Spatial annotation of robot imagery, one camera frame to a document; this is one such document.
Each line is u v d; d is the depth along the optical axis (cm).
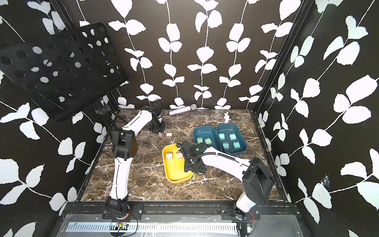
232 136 103
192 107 118
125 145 61
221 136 101
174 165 90
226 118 107
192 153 59
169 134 105
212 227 70
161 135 99
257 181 40
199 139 99
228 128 107
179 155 93
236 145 98
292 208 76
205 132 109
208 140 100
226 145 98
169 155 92
